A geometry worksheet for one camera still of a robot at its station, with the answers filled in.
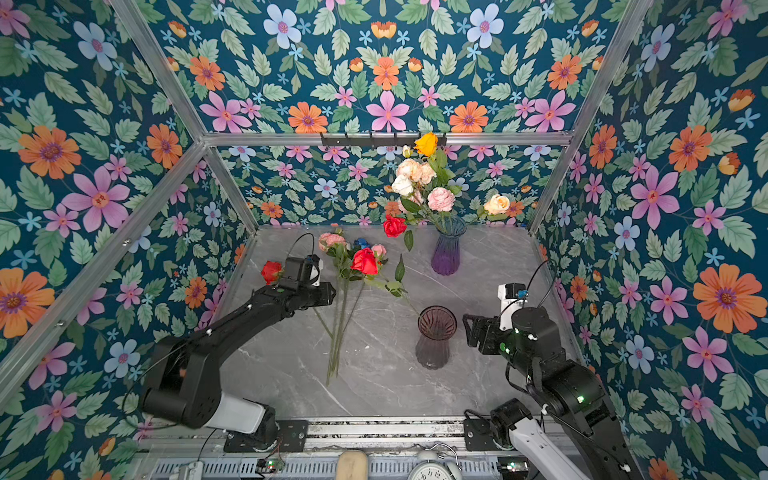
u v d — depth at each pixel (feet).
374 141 3.03
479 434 2.40
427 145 2.64
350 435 2.47
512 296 1.80
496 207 2.20
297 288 2.27
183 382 1.42
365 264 1.92
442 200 2.69
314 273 2.45
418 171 2.69
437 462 2.27
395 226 2.35
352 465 2.17
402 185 2.40
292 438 2.41
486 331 1.80
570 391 1.35
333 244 3.51
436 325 2.36
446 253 3.23
